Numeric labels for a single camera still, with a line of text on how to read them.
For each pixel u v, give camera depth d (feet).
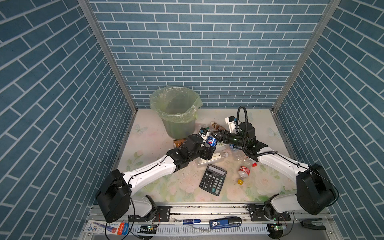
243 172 2.71
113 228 2.27
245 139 2.11
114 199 1.33
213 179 2.71
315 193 1.42
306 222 2.31
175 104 3.33
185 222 2.31
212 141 2.52
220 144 3.07
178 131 3.16
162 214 2.39
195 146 1.97
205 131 2.27
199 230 2.31
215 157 2.91
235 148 2.33
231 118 2.47
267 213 2.16
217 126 3.45
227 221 2.23
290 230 2.26
